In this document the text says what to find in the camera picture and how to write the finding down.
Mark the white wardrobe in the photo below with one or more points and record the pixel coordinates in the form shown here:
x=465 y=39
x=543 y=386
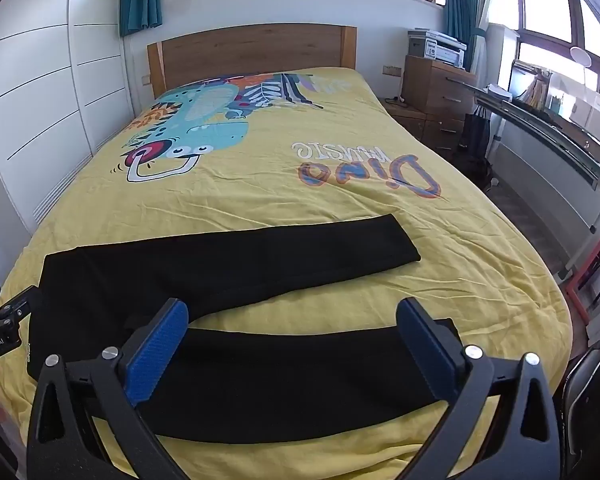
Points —
x=40 y=85

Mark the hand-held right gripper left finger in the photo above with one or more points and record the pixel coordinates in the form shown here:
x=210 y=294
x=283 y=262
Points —
x=156 y=355

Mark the wooden nightstand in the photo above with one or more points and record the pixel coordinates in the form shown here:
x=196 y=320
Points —
x=420 y=122

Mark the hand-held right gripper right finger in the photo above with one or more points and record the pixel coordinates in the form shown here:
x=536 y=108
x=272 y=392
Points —
x=426 y=347

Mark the window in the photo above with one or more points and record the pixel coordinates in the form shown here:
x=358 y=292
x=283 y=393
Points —
x=550 y=10

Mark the yellow printed blanket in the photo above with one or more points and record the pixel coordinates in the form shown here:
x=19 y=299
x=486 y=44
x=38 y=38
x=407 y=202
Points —
x=330 y=195

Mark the black pants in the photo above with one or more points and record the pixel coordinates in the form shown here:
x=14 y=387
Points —
x=280 y=270

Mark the black chair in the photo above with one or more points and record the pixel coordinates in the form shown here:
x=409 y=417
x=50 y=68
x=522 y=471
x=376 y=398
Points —
x=592 y=400

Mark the white printer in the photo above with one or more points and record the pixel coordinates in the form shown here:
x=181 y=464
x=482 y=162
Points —
x=437 y=47

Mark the red metal frame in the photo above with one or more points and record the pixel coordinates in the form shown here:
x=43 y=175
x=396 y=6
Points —
x=580 y=280

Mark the wooden dresser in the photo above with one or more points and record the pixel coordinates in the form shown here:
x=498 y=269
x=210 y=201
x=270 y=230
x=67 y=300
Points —
x=437 y=87

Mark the glass desk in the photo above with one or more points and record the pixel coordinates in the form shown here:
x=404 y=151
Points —
x=555 y=127

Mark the white radiator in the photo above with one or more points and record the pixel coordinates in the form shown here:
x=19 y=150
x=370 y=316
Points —
x=540 y=170

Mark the black bag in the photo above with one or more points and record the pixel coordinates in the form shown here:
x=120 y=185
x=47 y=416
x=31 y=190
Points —
x=475 y=145

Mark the white round lamp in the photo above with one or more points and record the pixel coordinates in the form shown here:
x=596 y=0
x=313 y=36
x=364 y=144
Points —
x=581 y=56

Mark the wooden headboard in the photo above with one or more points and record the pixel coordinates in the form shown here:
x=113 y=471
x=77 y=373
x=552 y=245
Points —
x=250 y=50

